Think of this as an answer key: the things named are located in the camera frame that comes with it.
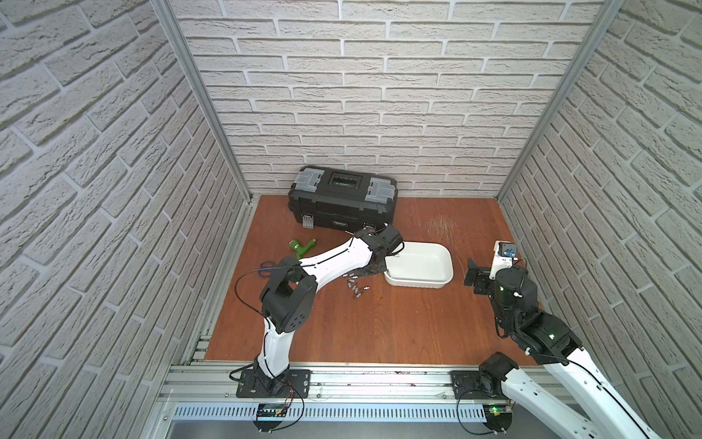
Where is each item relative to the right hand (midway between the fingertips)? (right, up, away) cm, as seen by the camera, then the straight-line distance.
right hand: (490, 261), depth 71 cm
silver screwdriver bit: (-38, -10, +23) cm, 46 cm away
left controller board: (-59, -42, +1) cm, 73 cm away
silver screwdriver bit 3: (-33, -12, +21) cm, 41 cm away
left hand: (-29, -4, +18) cm, 35 cm away
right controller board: (+2, -41, -1) cm, 41 cm away
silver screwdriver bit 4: (-36, -13, +21) cm, 44 cm away
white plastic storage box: (-12, -6, +30) cm, 33 cm away
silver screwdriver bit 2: (-39, -11, +21) cm, 46 cm away
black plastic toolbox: (-45, +19, +26) cm, 55 cm away
